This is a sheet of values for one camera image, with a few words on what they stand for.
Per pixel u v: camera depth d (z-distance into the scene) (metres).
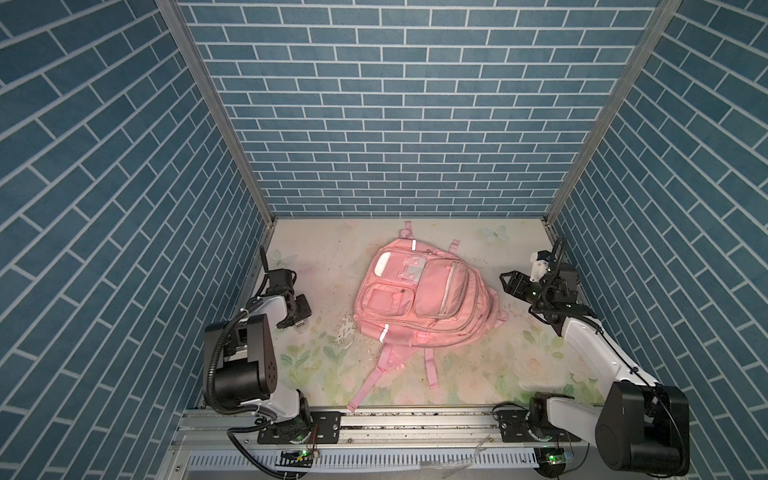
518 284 0.77
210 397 0.40
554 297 0.66
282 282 0.75
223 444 0.67
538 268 0.78
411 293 0.91
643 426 0.40
